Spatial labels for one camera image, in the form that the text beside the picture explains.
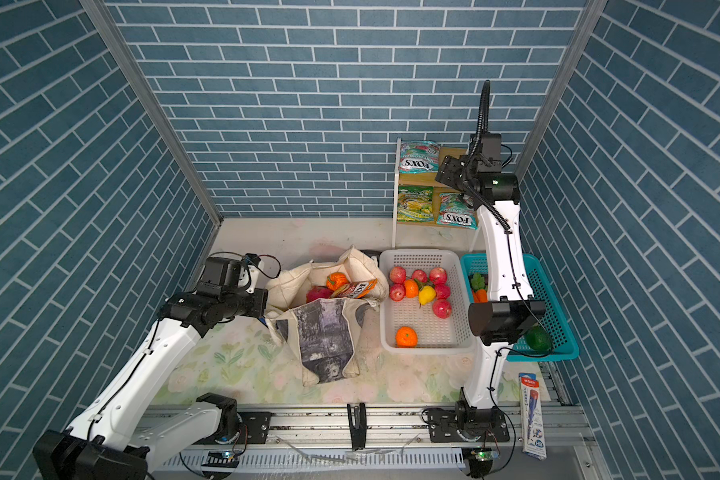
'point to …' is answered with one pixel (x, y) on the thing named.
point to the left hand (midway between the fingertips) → (268, 296)
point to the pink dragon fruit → (318, 292)
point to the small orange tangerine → (411, 288)
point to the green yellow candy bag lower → (415, 204)
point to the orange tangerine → (406, 337)
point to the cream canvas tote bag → (324, 336)
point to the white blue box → (533, 436)
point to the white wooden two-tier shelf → (427, 179)
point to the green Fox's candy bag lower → (456, 211)
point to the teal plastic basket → (564, 347)
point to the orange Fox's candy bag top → (354, 290)
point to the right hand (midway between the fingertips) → (446, 166)
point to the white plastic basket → (427, 308)
